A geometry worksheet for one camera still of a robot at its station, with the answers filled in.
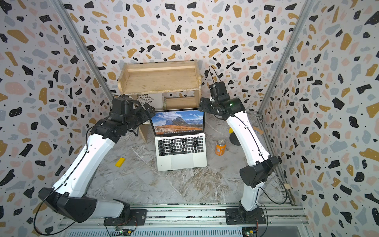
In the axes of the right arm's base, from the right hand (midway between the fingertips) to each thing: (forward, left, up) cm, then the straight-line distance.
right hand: (204, 105), depth 76 cm
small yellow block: (+12, -20, -35) cm, 42 cm away
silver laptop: (-6, +15, -22) cm, 27 cm away
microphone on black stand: (+5, -22, -36) cm, 42 cm away
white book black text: (+12, +30, -6) cm, 33 cm away
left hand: (-6, +26, +1) cm, 27 cm away
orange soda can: (-8, -10, -26) cm, 29 cm away
